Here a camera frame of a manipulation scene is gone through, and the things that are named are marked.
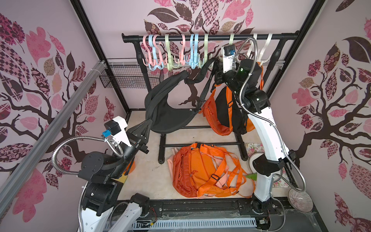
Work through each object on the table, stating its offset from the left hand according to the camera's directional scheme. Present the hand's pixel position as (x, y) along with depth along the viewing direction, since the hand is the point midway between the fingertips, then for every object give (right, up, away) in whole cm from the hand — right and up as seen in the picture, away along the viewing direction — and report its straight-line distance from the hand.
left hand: (152, 123), depth 49 cm
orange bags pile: (+21, -28, +35) cm, 50 cm away
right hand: (+26, +27, +10) cm, 39 cm away
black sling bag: (+34, +6, +22) cm, 41 cm away
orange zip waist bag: (+24, +7, +32) cm, 40 cm away
